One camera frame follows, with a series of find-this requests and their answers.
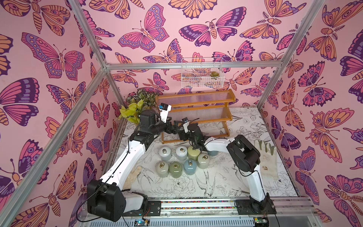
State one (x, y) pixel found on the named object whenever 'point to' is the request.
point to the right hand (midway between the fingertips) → (183, 126)
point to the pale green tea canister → (203, 161)
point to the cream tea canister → (162, 169)
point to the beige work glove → (131, 178)
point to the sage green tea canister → (176, 170)
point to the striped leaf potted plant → (144, 100)
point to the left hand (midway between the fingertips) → (178, 119)
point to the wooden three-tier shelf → (210, 109)
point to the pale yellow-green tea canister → (193, 155)
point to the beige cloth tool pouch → (268, 161)
